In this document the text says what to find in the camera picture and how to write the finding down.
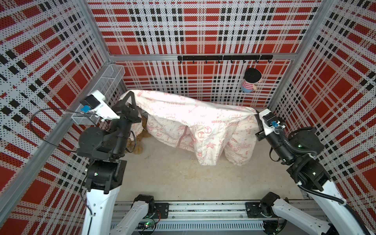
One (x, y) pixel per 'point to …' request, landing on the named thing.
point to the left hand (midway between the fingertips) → (138, 94)
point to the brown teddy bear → (140, 137)
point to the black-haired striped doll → (251, 76)
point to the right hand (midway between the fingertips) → (257, 111)
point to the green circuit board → (146, 225)
